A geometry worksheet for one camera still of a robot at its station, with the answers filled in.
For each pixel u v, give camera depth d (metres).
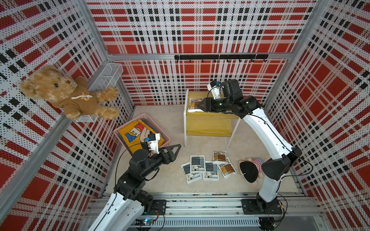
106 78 0.86
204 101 0.64
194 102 0.74
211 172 0.84
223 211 0.73
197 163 0.88
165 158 0.58
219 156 0.91
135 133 0.95
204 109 0.64
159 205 0.74
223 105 0.60
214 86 0.64
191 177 0.83
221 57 0.89
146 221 0.70
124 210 0.47
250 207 0.73
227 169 0.84
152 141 0.61
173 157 0.60
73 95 0.53
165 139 0.93
